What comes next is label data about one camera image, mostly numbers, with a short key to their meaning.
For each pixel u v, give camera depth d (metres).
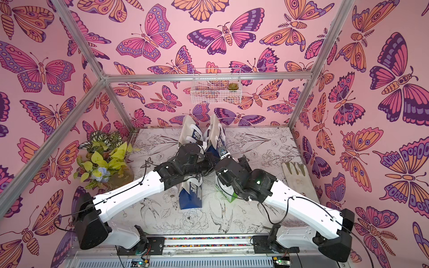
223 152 0.58
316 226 0.40
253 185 0.44
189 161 0.56
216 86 0.95
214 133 0.84
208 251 0.73
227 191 0.76
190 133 0.90
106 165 0.76
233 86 0.92
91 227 0.39
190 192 0.70
